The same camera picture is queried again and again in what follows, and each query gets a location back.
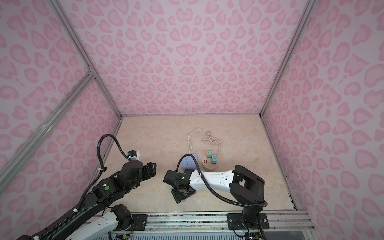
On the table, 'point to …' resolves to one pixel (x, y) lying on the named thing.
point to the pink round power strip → (207, 163)
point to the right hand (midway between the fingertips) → (179, 197)
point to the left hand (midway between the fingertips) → (154, 166)
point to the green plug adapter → (209, 154)
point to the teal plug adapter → (214, 159)
